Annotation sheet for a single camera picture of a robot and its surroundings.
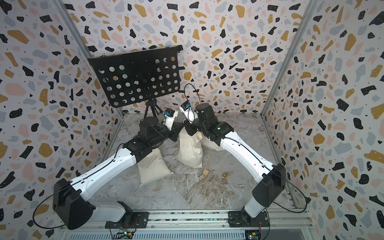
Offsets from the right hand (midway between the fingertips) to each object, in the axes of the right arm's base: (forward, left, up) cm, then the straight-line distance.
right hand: (184, 121), depth 74 cm
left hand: (-1, 0, 0) cm, 1 cm away
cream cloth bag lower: (-15, +18, -23) cm, 33 cm away
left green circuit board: (-44, +26, -33) cm, 61 cm away
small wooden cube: (-13, -11, -31) cm, 35 cm away
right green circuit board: (-42, -34, -35) cm, 64 cm away
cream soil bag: (-5, -2, -18) cm, 19 cm away
